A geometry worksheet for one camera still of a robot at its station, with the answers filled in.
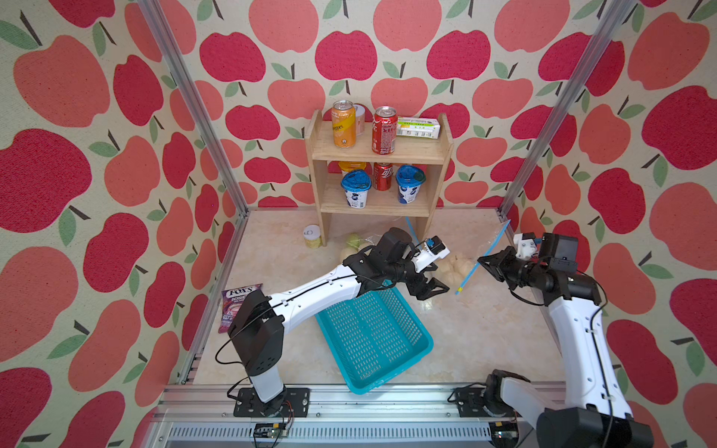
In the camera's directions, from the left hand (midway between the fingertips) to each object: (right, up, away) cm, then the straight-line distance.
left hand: (444, 284), depth 70 cm
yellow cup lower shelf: (-26, +36, +22) cm, 49 cm away
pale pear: (+12, 0, +25) cm, 27 cm away
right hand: (+11, +5, +4) cm, 13 cm away
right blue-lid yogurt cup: (-6, +31, +18) cm, 36 cm away
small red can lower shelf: (-14, +33, +22) cm, 42 cm away
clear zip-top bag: (-23, +10, +30) cm, 39 cm away
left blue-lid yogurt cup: (-23, +29, +17) cm, 40 cm away
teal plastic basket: (-16, -19, +16) cm, 30 cm away
